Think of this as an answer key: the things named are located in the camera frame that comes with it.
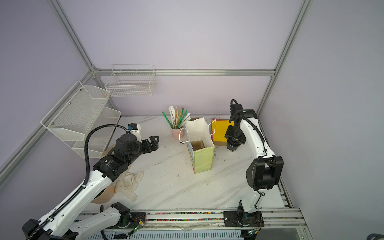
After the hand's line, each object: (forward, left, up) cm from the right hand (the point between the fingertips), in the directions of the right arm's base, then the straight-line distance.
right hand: (231, 138), depth 84 cm
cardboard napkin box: (+3, +5, -9) cm, 11 cm away
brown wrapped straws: (+20, +34, -5) cm, 39 cm away
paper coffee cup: (-1, -2, -9) cm, 9 cm away
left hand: (-7, +43, +8) cm, 44 cm away
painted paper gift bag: (+8, +19, -8) cm, 22 cm away
